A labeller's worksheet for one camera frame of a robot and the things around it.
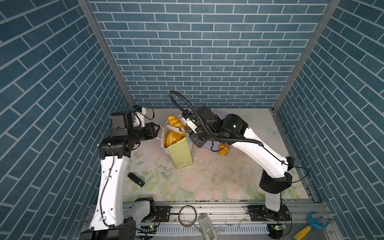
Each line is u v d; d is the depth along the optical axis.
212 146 0.55
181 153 0.76
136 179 0.81
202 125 0.44
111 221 0.36
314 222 0.71
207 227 0.68
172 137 0.80
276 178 0.45
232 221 0.73
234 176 0.87
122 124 0.48
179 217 0.72
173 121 0.74
